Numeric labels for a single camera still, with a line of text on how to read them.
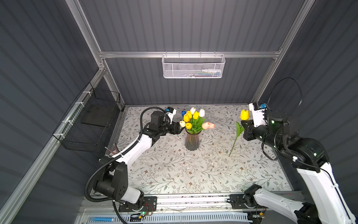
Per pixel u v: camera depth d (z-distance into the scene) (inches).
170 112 29.2
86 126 28.9
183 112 30.3
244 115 22.2
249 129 19.7
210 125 28.9
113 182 16.9
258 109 18.7
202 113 29.5
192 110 30.2
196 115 29.6
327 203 12.4
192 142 34.4
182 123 28.4
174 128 28.7
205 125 27.9
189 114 29.1
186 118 28.4
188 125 27.9
